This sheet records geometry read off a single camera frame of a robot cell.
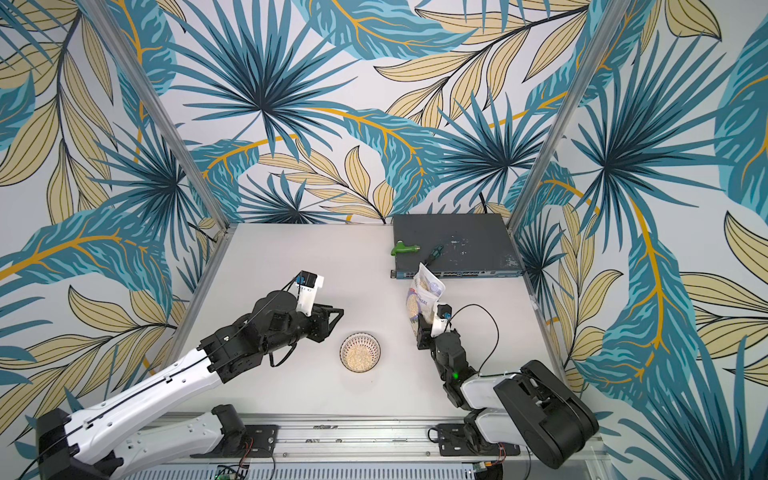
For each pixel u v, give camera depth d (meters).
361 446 0.73
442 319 0.75
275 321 0.52
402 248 1.07
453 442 0.73
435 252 1.03
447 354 0.66
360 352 0.85
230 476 0.71
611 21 0.69
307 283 0.62
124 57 0.74
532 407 0.44
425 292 0.80
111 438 0.41
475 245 1.11
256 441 0.73
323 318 0.62
